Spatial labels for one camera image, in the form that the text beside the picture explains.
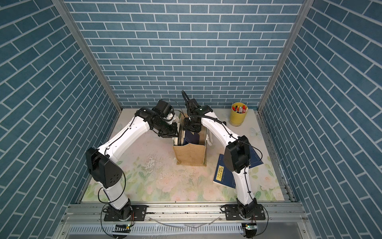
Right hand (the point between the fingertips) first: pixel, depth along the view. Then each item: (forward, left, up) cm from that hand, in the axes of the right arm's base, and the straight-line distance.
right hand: (186, 129), depth 89 cm
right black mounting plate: (-39, -28, -16) cm, 50 cm away
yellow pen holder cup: (+21, -34, -4) cm, 40 cm away
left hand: (-8, +1, +5) cm, 10 cm away
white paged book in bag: (-12, +2, +5) cm, 13 cm away
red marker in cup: (+23, -37, -2) cm, 44 cm away
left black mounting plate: (-43, +22, -14) cm, 50 cm away
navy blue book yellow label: (-21, -24, -15) cm, 35 cm away
